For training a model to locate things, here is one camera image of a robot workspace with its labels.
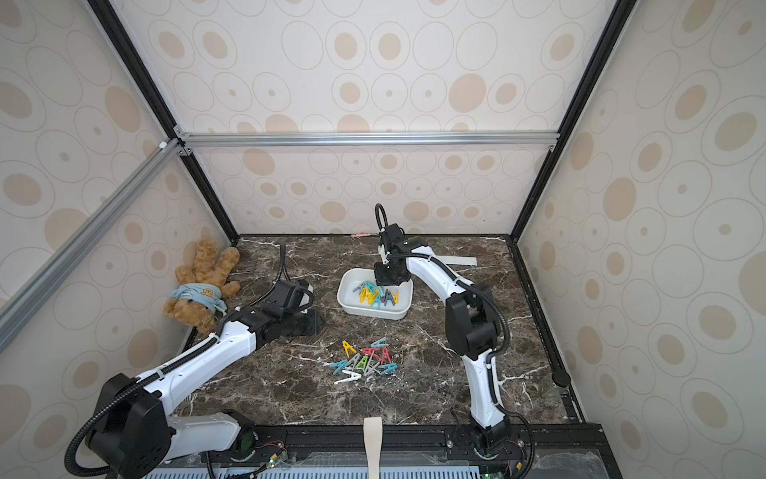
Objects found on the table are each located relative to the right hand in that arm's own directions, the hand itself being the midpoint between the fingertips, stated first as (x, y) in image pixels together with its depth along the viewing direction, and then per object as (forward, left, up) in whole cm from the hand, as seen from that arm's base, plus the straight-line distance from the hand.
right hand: (393, 278), depth 96 cm
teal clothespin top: (-19, +3, -9) cm, 21 cm away
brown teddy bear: (-10, +59, +2) cm, 60 cm away
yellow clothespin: (-2, -1, -7) cm, 8 cm away
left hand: (-18, +17, +3) cm, 25 cm away
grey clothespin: (+2, +11, -7) cm, 13 cm away
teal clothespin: (-26, +14, -8) cm, 31 cm away
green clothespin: (-25, +8, -9) cm, 27 cm away
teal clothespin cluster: (-26, 0, -8) cm, 27 cm away
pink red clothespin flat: (-21, +6, -8) cm, 24 cm away
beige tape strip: (-42, +3, -10) cm, 43 cm away
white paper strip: (+17, -27, -10) cm, 34 cm away
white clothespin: (-29, +9, -9) cm, 32 cm away
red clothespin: (-22, +1, -8) cm, 24 cm away
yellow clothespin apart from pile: (-2, +10, -7) cm, 12 cm away
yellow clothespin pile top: (-21, +13, -8) cm, 26 cm away
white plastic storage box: (-5, +15, -7) cm, 17 cm away
